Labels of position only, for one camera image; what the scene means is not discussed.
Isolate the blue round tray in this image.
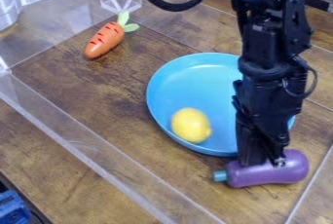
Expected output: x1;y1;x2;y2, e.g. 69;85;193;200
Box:
146;52;297;158

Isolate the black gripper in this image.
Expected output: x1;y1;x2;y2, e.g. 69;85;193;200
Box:
233;65;312;168

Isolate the blue object at corner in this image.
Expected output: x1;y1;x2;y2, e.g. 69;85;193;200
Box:
0;190;31;224

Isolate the orange toy carrot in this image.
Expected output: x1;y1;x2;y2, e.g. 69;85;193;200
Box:
85;12;139;59

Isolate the purple toy eggplant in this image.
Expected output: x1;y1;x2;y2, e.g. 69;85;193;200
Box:
214;149;309;188

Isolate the clear acrylic enclosure wall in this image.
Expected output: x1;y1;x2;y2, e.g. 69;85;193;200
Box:
0;0;333;224

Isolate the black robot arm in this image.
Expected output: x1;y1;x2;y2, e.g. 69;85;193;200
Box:
232;0;317;167

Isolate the yellow toy lemon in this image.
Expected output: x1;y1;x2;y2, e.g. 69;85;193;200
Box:
170;107;213;144

